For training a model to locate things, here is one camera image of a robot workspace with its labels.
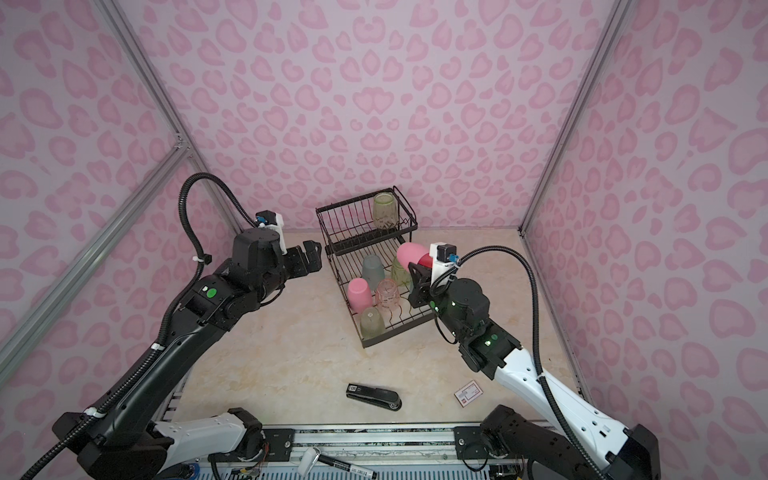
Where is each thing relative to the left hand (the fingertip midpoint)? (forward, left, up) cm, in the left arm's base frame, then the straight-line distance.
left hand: (308, 247), depth 69 cm
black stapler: (-25, -18, -30) cm, 43 cm away
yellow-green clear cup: (+11, -22, -28) cm, 37 cm away
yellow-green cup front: (-6, -13, -26) cm, 30 cm away
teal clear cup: (+14, -13, -28) cm, 34 cm away
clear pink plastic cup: (+6, -17, -29) cm, 34 cm away
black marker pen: (-37, -1, -30) cm, 48 cm away
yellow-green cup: (+24, -17, -11) cm, 32 cm away
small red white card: (-23, -39, -33) cm, 57 cm away
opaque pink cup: (-1, -24, -1) cm, 24 cm away
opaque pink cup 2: (+3, -9, -25) cm, 27 cm away
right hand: (-4, -23, -3) cm, 23 cm away
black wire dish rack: (+26, -10, -24) cm, 36 cm away
